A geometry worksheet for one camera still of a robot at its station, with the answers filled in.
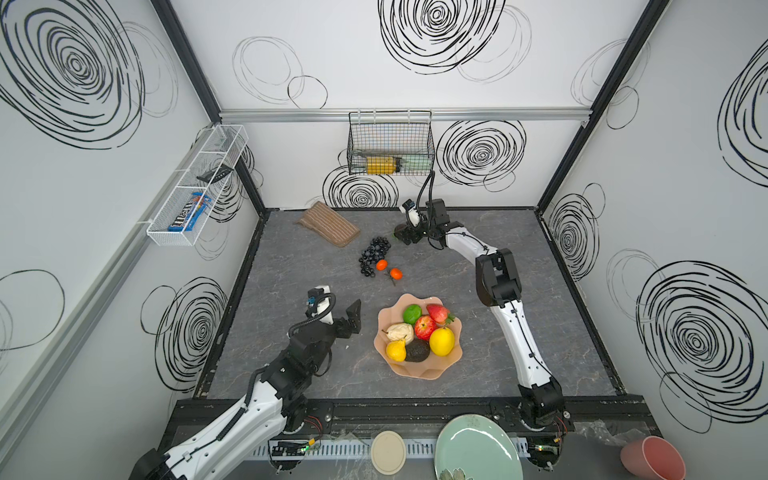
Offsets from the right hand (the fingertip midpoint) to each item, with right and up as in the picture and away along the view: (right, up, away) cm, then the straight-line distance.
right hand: (403, 224), depth 111 cm
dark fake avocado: (+2, -35, -33) cm, 48 cm away
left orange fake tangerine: (-8, -15, -10) cm, 19 cm away
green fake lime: (+1, -27, -26) cm, 37 cm away
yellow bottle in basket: (-8, +16, -24) cm, 30 cm away
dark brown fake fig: (-1, -3, -10) cm, 10 cm away
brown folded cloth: (-29, 0, +4) cm, 30 cm away
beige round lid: (-5, -52, -47) cm, 70 cm away
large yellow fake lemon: (+9, -33, -33) cm, 47 cm away
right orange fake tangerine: (-3, -17, -12) cm, 21 cm away
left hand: (-16, -22, -32) cm, 42 cm away
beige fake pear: (-2, -31, -30) cm, 43 cm away
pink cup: (+50, -51, -50) cm, 87 cm away
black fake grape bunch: (-11, -11, -9) cm, 18 cm away
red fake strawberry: (+9, -27, -28) cm, 40 cm away
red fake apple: (+4, -30, -29) cm, 42 cm away
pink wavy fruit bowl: (+7, -40, -32) cm, 51 cm away
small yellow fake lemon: (-3, -34, -34) cm, 49 cm away
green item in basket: (+3, +17, -25) cm, 30 cm away
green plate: (+15, -54, -42) cm, 70 cm away
